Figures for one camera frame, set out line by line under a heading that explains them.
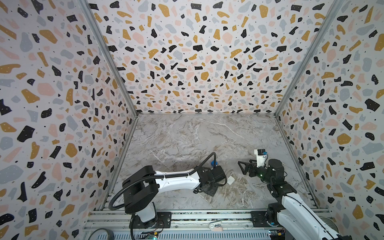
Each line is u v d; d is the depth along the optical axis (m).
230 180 0.88
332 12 0.73
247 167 0.74
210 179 0.63
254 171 0.75
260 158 0.75
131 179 0.46
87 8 0.70
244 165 0.75
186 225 0.73
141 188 0.46
